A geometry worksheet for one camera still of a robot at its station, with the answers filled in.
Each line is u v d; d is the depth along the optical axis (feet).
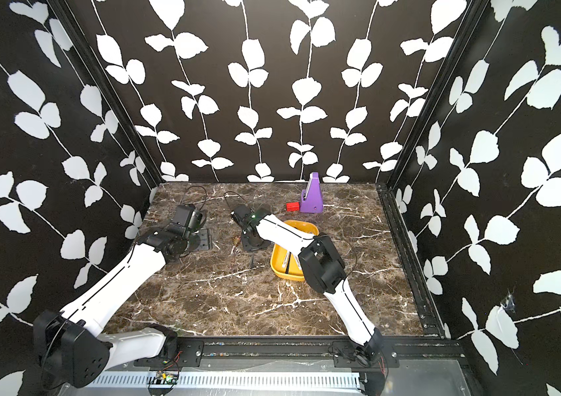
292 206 3.53
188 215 2.02
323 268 1.88
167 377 2.33
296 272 2.98
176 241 1.84
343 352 2.37
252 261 3.13
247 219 2.30
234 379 2.30
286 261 3.05
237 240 3.29
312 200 3.40
